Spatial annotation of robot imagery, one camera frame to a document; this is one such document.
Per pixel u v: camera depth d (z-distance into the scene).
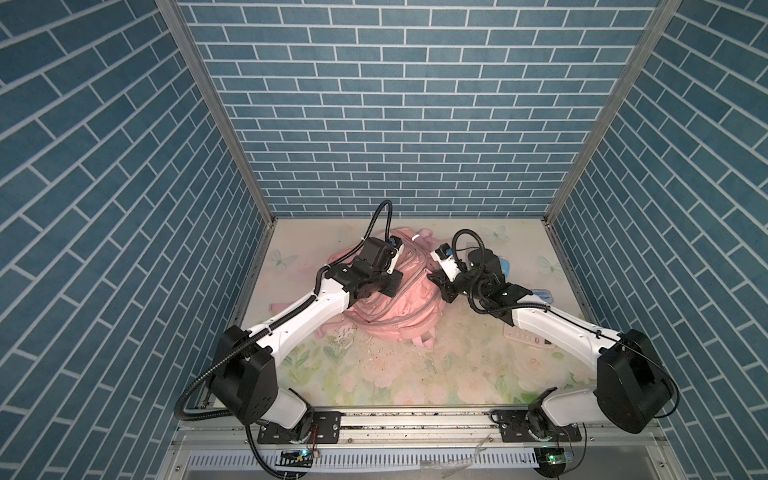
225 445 0.72
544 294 0.98
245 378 0.42
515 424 0.74
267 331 0.44
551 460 0.70
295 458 0.72
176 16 0.70
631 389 0.42
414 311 0.80
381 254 0.63
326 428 0.74
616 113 0.89
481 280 0.64
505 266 1.02
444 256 0.71
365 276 0.62
